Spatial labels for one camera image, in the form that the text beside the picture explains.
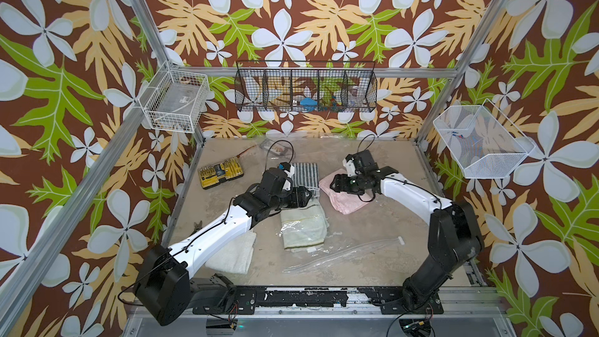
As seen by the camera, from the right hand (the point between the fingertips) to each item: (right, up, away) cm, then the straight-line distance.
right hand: (336, 185), depth 91 cm
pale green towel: (-13, -15, -4) cm, 20 cm away
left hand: (-12, -1, -11) cm, 17 cm away
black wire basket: (-12, +42, +7) cm, 44 cm away
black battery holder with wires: (-25, +16, +23) cm, 38 cm away
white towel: (-37, -24, -10) cm, 45 cm away
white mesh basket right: (+51, +15, -11) cm, 54 cm away
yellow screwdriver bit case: (-47, +6, +14) cm, 50 cm away
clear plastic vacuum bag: (-1, -21, -10) cm, 23 cm away
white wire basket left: (-61, +33, -5) cm, 70 cm away
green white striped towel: (-11, +3, +11) cm, 16 cm away
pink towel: (+4, -7, +2) cm, 8 cm away
